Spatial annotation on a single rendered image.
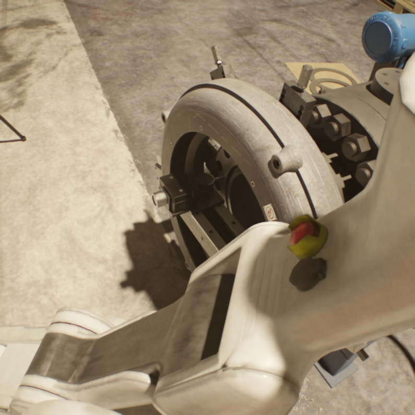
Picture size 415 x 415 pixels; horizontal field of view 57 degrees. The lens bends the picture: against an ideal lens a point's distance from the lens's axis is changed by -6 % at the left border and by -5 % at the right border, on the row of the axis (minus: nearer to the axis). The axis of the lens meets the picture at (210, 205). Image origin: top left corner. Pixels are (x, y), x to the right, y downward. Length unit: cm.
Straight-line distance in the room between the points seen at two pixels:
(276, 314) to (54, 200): 175
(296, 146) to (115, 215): 127
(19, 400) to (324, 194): 68
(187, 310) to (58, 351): 36
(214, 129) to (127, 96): 187
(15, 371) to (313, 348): 80
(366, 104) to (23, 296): 142
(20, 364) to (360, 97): 112
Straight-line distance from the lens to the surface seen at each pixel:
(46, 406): 26
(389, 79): 126
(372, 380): 167
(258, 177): 80
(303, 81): 84
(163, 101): 269
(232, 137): 84
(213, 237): 107
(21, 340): 108
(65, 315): 86
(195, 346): 49
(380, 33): 144
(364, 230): 32
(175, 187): 109
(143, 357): 58
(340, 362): 151
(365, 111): 112
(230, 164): 114
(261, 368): 38
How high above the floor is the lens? 141
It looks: 46 degrees down
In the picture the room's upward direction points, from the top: 7 degrees clockwise
